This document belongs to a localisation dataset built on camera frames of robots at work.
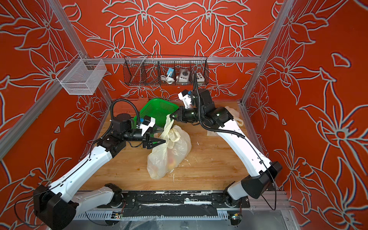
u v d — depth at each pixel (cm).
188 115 58
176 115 63
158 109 111
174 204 73
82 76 91
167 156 71
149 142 59
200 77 94
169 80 86
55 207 37
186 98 61
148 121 56
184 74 90
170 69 84
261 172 39
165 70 100
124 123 55
